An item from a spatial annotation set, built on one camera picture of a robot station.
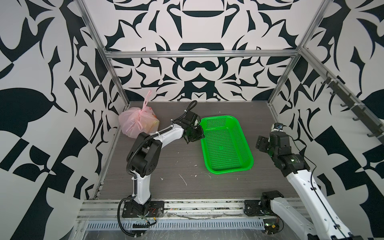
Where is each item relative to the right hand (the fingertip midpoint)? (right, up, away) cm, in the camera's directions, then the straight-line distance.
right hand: (268, 138), depth 76 cm
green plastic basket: (-17, -7, +20) cm, 27 cm away
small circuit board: (-1, -40, -5) cm, 41 cm away
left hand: (-29, +1, +15) cm, 33 cm away
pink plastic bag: (-74, +8, +17) cm, 76 cm away
